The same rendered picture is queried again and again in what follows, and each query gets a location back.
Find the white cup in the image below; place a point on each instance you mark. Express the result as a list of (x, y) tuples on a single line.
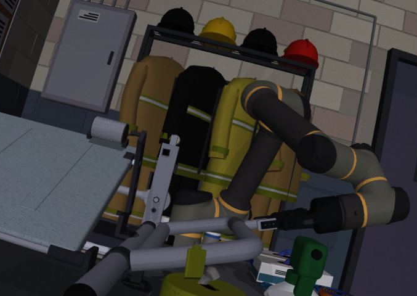
[(212, 237)]

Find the grey wall cabinet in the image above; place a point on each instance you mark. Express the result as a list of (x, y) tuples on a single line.
[(86, 55)]

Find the grey speckled cot backrest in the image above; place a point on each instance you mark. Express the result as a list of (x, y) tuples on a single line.
[(38, 170)]

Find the black cot frame bracket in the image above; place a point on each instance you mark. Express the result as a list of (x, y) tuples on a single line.
[(137, 174)]

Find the olive green rail latch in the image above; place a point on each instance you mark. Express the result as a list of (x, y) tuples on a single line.
[(195, 261)]

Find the black helmet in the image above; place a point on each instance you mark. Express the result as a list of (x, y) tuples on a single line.
[(260, 41), (176, 20)]

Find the white box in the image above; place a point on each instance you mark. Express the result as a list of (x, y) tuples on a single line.
[(271, 273)]

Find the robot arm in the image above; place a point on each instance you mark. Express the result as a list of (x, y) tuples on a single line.
[(278, 111)]

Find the white cross rod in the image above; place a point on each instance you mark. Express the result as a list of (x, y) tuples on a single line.
[(130, 191)]

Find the yellow helmet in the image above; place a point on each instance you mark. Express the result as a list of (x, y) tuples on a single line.
[(218, 31)]

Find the black coat rack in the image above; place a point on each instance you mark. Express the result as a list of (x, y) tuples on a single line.
[(230, 50)]

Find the grey cylinder roll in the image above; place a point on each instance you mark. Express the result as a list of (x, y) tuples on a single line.
[(109, 131)]

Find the red helmet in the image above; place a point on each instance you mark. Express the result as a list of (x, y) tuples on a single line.
[(300, 53)]

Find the grey crumpled wipe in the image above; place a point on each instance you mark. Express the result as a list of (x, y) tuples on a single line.
[(209, 275)]

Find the yellow round drum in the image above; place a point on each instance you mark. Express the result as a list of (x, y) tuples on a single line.
[(182, 286)]

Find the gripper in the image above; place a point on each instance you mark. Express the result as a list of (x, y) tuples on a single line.
[(324, 214)]

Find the dark grey door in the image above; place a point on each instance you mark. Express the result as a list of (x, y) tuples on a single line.
[(396, 185)]

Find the yellow turnout coat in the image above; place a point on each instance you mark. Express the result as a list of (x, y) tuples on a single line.
[(230, 148)]

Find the white cot side bar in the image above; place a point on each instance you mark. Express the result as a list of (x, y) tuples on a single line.
[(12, 238)]

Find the grey tube rail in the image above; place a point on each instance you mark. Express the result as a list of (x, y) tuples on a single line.
[(193, 253)]

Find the black turnout coat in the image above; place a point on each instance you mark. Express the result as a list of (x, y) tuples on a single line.
[(193, 107)]

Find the green block-shaped device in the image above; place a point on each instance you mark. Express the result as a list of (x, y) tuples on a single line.
[(308, 259)]

